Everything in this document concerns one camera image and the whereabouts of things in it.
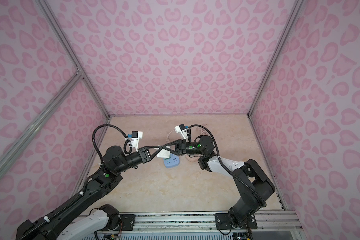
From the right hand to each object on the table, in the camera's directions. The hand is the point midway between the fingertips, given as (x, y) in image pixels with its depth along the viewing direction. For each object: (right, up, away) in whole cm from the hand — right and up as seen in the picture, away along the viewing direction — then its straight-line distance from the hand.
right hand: (163, 150), depth 65 cm
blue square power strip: (+2, -10, +27) cm, 29 cm away
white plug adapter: (0, -1, +1) cm, 2 cm away
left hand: (0, 0, 0) cm, 0 cm away
